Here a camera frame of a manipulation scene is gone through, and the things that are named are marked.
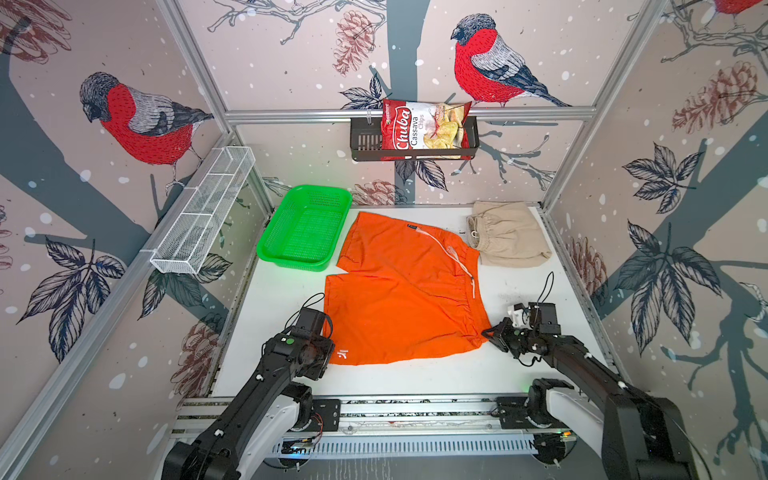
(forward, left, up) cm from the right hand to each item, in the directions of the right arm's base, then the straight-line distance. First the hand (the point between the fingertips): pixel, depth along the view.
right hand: (481, 336), depth 85 cm
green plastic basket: (+41, +63, 0) cm, 76 cm away
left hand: (-7, +43, +2) cm, 43 cm away
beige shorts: (+38, -14, +3) cm, 40 cm away
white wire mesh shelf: (+10, +76, +33) cm, 84 cm away
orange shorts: (+14, +19, +1) cm, 24 cm away
